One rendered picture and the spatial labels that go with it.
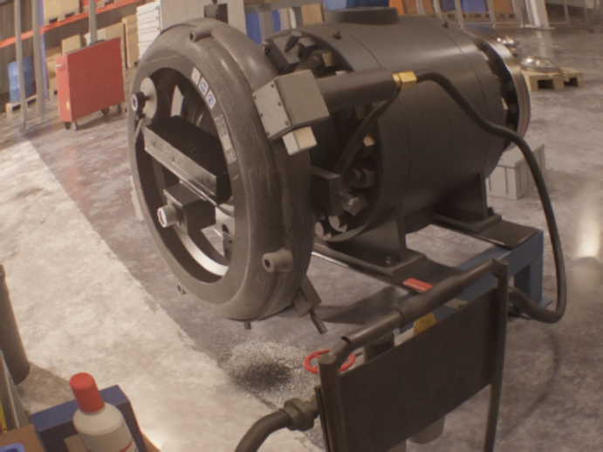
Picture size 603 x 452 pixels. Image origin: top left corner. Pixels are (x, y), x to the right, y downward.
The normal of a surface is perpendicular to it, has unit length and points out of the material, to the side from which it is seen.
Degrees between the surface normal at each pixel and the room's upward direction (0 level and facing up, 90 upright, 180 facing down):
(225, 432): 0
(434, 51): 50
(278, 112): 90
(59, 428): 102
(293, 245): 107
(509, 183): 90
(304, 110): 67
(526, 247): 90
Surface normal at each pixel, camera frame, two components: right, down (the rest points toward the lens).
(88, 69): 0.65, 0.18
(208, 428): -0.13, -0.93
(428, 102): 0.55, -0.03
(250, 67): 0.36, -0.43
